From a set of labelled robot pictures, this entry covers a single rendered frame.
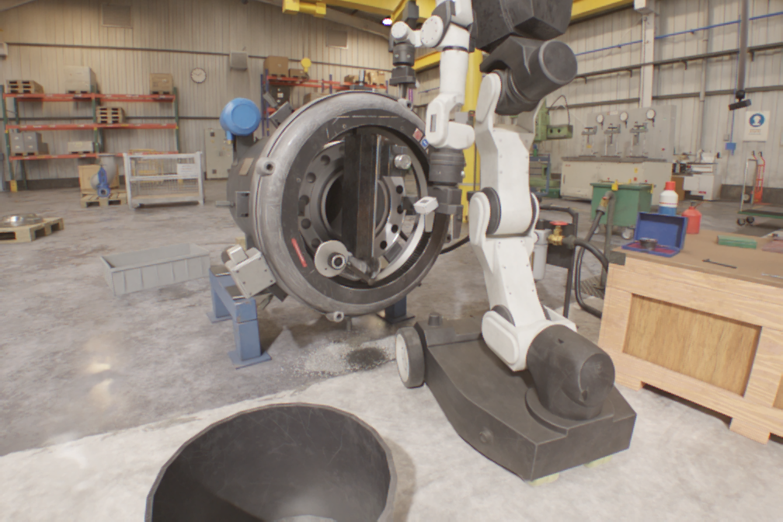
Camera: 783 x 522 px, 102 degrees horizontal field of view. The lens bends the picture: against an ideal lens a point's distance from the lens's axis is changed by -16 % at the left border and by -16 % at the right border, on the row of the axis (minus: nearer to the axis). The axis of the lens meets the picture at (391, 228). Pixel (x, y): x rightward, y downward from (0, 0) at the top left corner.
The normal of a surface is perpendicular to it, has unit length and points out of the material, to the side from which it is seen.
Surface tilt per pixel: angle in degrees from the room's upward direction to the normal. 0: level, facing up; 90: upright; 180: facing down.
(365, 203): 90
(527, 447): 90
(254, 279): 90
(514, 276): 60
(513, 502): 0
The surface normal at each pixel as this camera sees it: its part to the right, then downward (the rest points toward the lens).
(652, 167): 0.33, 0.17
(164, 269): 0.73, 0.12
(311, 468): -0.14, 0.13
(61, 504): 0.00, -0.98
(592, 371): 0.10, -0.24
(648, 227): -0.80, -0.06
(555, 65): 0.24, -0.03
